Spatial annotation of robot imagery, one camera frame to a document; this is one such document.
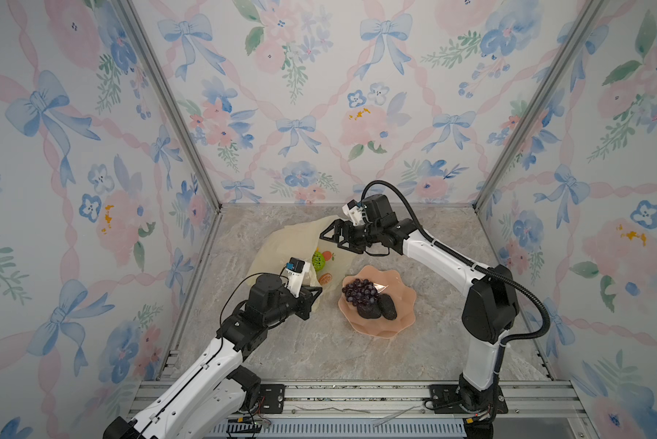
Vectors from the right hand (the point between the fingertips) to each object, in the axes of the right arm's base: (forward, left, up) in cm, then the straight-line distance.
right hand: (329, 239), depth 82 cm
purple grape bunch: (-9, -10, -16) cm, 21 cm away
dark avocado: (-15, -13, -17) cm, 26 cm away
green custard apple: (+2, +4, -15) cm, 16 cm away
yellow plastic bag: (+1, +9, -2) cm, 9 cm away
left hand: (-15, +2, -3) cm, 15 cm away
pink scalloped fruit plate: (-8, -23, -18) cm, 31 cm away
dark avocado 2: (-14, -18, -17) cm, 29 cm away
